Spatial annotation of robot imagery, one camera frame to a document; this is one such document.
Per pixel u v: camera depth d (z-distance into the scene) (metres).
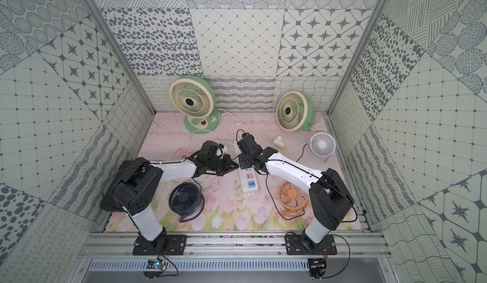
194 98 0.93
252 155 0.66
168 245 0.73
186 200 0.77
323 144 0.95
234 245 0.76
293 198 0.78
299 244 0.75
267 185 0.86
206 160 0.75
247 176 0.90
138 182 0.52
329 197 0.45
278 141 1.04
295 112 1.01
